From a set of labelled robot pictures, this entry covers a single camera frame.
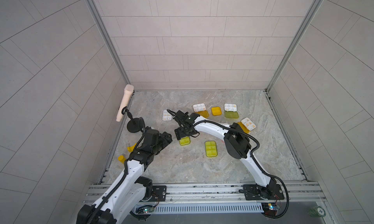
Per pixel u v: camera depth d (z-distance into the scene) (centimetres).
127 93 77
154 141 63
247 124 96
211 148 86
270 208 68
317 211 62
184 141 89
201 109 105
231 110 105
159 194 71
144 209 65
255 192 71
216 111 104
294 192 73
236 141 57
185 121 69
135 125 99
